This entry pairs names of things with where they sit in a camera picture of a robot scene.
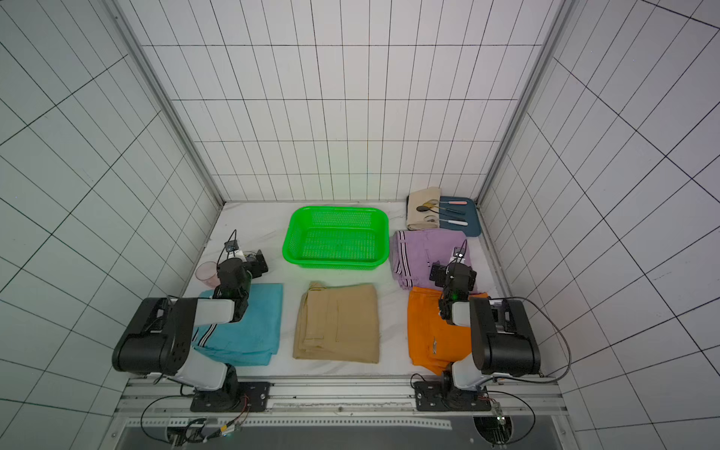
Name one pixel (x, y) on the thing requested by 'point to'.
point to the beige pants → (337, 322)
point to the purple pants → (412, 252)
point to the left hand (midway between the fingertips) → (247, 257)
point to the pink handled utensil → (458, 202)
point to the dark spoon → (427, 206)
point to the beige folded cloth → (417, 219)
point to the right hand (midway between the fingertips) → (444, 260)
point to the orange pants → (434, 342)
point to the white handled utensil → (456, 222)
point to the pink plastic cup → (208, 273)
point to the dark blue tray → (459, 214)
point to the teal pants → (250, 341)
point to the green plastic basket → (321, 237)
